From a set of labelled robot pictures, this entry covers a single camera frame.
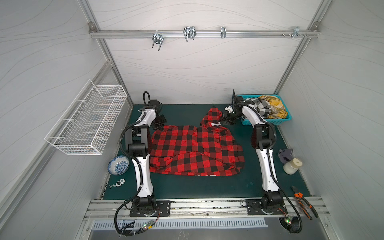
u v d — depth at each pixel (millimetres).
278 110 1028
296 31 765
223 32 783
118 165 877
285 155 900
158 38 795
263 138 689
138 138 603
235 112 940
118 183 801
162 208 735
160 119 924
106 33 785
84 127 676
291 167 802
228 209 748
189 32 765
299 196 764
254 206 739
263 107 1039
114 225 660
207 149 940
